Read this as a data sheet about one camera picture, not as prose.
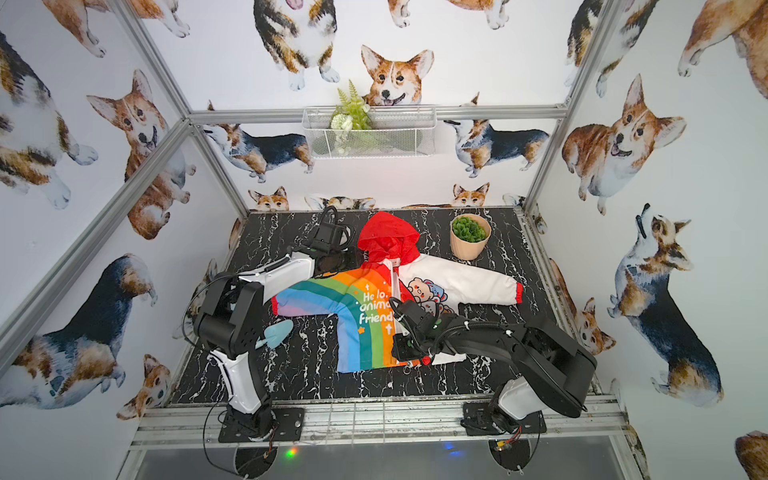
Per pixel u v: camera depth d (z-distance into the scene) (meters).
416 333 0.66
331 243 0.78
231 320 0.50
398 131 0.92
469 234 0.98
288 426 0.73
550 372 0.43
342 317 0.90
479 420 0.73
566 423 0.73
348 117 0.82
